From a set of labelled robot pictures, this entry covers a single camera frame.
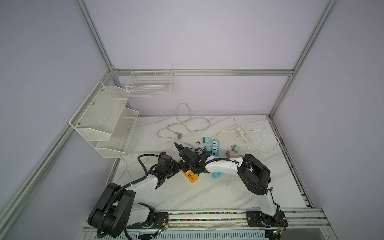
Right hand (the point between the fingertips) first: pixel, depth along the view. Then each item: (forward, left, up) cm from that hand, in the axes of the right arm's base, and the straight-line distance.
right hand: (180, 162), depth 90 cm
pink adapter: (+7, -32, -2) cm, 33 cm away
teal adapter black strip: (+19, -16, -3) cm, 25 cm away
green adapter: (+12, -36, -3) cm, 39 cm away
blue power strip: (+12, -23, -2) cm, 26 cm away
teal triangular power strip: (-7, -22, -2) cm, 23 cm away
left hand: (-2, +1, -2) cm, 3 cm away
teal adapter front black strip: (+11, -18, -2) cm, 21 cm away
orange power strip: (-8, -7, -2) cm, 11 cm away
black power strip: (+9, -12, -1) cm, 15 cm away
